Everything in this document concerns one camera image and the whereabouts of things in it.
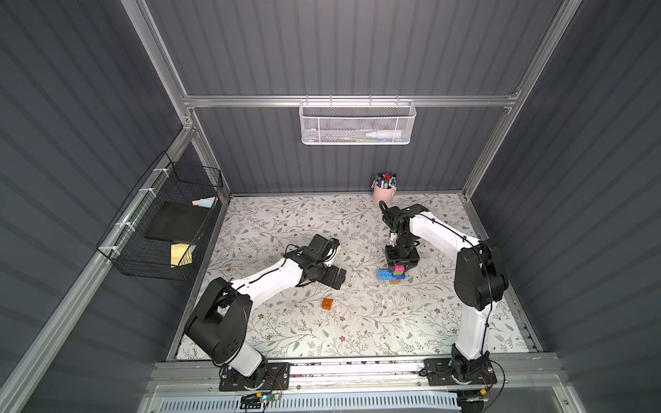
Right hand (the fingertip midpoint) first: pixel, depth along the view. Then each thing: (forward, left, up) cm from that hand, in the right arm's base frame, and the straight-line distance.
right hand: (395, 270), depth 88 cm
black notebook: (+4, +67, +22) cm, 71 cm away
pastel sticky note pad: (+13, +63, +21) cm, 67 cm away
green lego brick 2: (-1, -1, -7) cm, 7 cm away
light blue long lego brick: (-1, +3, -2) cm, 3 cm away
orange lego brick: (-10, +24, -6) cm, 26 cm away
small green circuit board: (-37, +43, -7) cm, 57 cm away
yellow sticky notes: (-11, +57, +28) cm, 64 cm away
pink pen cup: (+37, 0, 0) cm, 37 cm away
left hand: (-2, +20, 0) cm, 21 cm away
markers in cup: (+40, 0, +6) cm, 40 cm away
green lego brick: (-1, 0, +1) cm, 2 cm away
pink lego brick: (-2, 0, +5) cm, 6 cm away
